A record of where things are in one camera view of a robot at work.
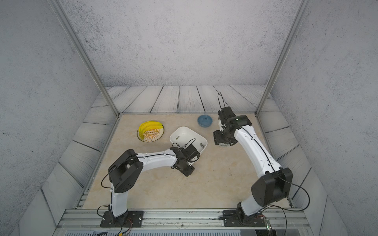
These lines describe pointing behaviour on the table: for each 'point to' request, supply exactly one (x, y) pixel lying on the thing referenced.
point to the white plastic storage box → (182, 137)
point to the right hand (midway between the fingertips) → (222, 139)
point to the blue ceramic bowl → (204, 121)
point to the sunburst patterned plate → (151, 135)
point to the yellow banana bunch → (151, 135)
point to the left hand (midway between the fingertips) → (192, 173)
